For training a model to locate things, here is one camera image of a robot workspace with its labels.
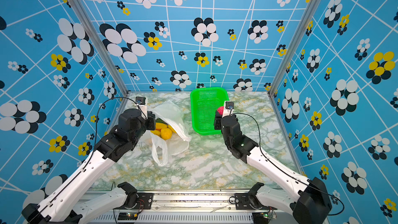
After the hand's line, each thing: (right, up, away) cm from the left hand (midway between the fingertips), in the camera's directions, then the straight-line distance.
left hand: (152, 111), depth 71 cm
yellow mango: (+9, -8, 0) cm, 12 cm away
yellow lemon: (+1, -14, +20) cm, 24 cm away
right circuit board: (+50, -49, -1) cm, 70 cm away
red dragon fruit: (+32, +1, +1) cm, 32 cm away
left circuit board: (-12, -50, +1) cm, 51 cm away
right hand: (+33, -1, +5) cm, 34 cm away
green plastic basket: (+25, +6, +46) cm, 53 cm away
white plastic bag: (+3, -19, +6) cm, 20 cm away
